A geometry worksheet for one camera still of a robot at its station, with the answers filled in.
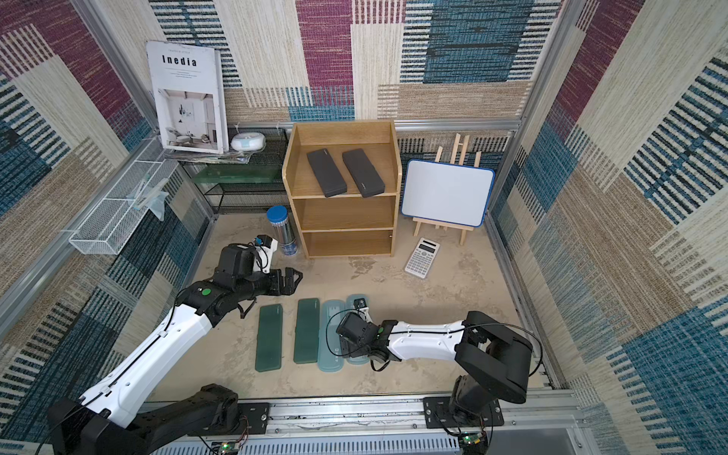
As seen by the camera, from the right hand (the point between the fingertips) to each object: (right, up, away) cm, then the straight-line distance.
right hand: (356, 338), depth 86 cm
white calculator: (+24, +23, +18) cm, 38 cm away
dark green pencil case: (-26, 0, +1) cm, 26 cm away
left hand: (-18, +21, -8) cm, 29 cm away
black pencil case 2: (+2, +48, -3) cm, 49 cm away
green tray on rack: (-41, +52, +14) cm, 68 cm away
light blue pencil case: (-8, -1, 0) cm, 8 cm away
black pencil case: (-9, +49, -2) cm, 50 cm away
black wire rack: (-50, +46, +33) cm, 75 cm away
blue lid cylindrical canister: (-26, +37, +7) cm, 46 cm away
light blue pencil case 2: (+1, -3, -7) cm, 8 cm away
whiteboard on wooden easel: (+32, +45, +14) cm, 57 cm away
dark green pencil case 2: (-15, +2, +1) cm, 15 cm away
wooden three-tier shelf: (-4, +47, -2) cm, 48 cm away
